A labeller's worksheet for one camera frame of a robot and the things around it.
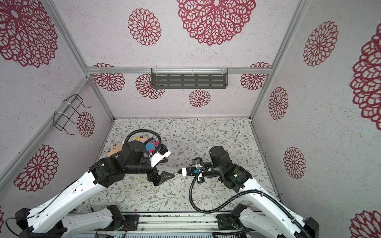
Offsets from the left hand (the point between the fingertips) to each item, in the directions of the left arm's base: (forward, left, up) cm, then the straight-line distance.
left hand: (168, 169), depth 65 cm
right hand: (0, -5, +1) cm, 5 cm away
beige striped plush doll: (+22, +37, -18) cm, 46 cm away
